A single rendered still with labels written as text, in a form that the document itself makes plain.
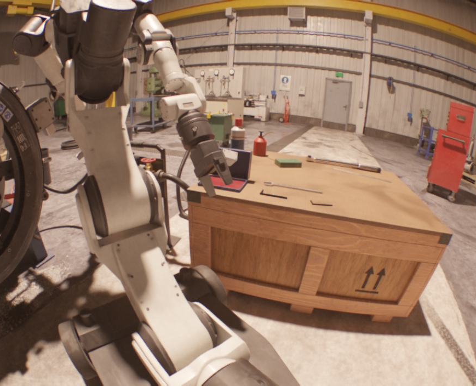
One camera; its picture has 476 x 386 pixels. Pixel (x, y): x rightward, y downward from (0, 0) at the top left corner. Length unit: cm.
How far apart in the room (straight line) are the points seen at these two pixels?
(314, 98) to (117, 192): 1041
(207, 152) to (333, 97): 1011
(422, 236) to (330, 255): 34
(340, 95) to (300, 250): 995
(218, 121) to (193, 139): 302
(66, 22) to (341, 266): 117
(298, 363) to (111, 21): 110
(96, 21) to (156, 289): 59
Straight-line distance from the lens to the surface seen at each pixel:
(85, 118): 61
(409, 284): 102
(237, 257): 93
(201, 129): 60
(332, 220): 78
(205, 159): 57
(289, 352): 92
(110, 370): 72
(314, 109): 1068
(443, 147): 340
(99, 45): 60
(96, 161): 55
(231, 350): 51
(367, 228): 81
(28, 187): 97
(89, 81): 64
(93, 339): 75
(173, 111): 64
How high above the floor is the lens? 78
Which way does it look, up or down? 22 degrees down
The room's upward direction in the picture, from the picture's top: 4 degrees clockwise
